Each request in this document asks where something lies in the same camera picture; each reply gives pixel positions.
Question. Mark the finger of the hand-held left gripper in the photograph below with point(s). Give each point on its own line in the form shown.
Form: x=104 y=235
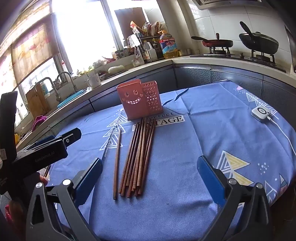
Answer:
x=71 y=136
x=45 y=141

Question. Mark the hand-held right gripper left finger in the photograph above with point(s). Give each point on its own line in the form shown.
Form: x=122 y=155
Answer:
x=90 y=176

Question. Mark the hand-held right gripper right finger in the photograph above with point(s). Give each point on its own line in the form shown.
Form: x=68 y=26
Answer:
x=210 y=178

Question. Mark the brown wooden chopstick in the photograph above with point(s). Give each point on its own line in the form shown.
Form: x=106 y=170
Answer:
x=116 y=166
x=47 y=171

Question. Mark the bundle of wooden chopsticks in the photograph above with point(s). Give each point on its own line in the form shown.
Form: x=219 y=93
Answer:
x=136 y=162

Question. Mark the pink plastic utensil holder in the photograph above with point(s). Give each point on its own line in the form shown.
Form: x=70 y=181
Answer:
x=129 y=99

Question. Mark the person's left forearm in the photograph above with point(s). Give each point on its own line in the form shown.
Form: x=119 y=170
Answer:
x=10 y=209

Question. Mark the person's left hand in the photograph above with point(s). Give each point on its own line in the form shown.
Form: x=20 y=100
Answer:
x=43 y=180

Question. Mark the magenta rag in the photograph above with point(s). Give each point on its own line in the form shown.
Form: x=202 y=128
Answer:
x=39 y=121

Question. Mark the blue plastic basin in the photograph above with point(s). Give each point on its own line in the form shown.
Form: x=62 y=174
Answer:
x=69 y=100

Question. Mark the wooden cutting board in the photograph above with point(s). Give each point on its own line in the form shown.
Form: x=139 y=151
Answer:
x=37 y=104

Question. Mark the blue printed tablecloth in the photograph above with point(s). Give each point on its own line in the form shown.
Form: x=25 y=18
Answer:
x=185 y=139

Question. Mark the steel sink faucet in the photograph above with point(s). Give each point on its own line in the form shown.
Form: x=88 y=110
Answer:
x=73 y=83
x=55 y=91

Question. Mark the white mug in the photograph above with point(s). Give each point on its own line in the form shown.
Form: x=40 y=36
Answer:
x=94 y=81

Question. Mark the white wrapped bundle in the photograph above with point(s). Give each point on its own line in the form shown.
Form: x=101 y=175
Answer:
x=116 y=68

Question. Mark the small white square device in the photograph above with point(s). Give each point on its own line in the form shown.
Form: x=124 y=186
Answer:
x=260 y=112

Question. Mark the printed roller blind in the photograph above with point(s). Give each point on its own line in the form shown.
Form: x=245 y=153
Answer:
x=34 y=51

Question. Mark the row of seasoning jars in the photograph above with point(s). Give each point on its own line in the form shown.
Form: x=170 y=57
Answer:
x=120 y=53

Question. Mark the small glass jar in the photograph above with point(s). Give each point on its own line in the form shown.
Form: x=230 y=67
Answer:
x=135 y=63

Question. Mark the light stone kitchen counter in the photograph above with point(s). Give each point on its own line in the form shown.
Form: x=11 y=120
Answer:
x=150 y=67

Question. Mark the dark kitchen cabinet fronts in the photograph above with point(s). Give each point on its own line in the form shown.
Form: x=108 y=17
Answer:
x=196 y=74

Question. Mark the white plastic jug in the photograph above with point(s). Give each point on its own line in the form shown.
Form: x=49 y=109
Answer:
x=150 y=52

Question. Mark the black gas stove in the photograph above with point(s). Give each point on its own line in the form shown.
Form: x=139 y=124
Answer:
x=233 y=58

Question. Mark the metal seasoning rack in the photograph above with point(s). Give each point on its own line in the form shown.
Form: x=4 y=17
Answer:
x=159 y=46

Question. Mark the brown cardboard sheet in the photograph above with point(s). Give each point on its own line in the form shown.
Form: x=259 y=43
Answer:
x=129 y=20

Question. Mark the large cooking oil bottle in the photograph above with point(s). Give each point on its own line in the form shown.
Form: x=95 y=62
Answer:
x=168 y=47

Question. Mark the pile of snack bags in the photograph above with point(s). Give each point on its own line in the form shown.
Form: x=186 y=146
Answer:
x=150 y=27

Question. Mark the red frying pan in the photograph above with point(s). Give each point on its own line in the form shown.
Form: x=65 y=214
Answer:
x=219 y=42

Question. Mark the black wok with lid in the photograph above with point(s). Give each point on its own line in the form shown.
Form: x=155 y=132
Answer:
x=261 y=44

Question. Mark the steel range hood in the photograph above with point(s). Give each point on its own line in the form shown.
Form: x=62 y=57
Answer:
x=212 y=2

